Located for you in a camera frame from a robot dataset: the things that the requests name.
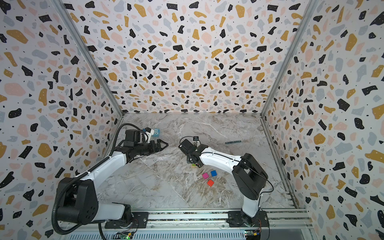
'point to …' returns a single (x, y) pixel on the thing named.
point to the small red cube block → (210, 182)
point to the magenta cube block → (205, 175)
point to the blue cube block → (213, 173)
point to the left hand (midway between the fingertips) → (163, 144)
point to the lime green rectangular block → (193, 165)
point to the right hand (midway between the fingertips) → (191, 155)
